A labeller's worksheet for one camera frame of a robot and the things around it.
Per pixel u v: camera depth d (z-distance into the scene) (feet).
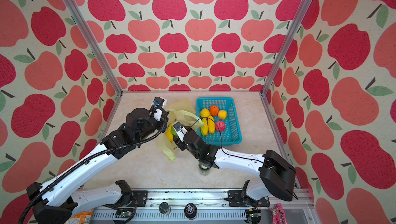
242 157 1.61
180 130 2.07
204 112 3.32
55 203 1.29
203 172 2.47
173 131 2.19
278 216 2.26
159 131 1.55
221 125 3.11
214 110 3.35
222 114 3.33
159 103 1.85
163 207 2.09
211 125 3.14
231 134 3.21
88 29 2.85
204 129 3.13
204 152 1.92
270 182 1.32
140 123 1.69
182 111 2.49
